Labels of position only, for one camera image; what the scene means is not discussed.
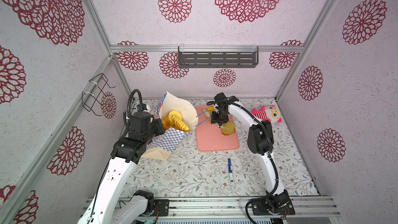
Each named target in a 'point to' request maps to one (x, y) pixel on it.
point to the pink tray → (209, 137)
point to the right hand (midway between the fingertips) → (214, 119)
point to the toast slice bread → (228, 128)
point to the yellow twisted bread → (210, 109)
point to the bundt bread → (167, 123)
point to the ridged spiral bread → (175, 117)
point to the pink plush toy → (270, 113)
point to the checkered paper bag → (161, 146)
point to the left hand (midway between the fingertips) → (160, 124)
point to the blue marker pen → (230, 170)
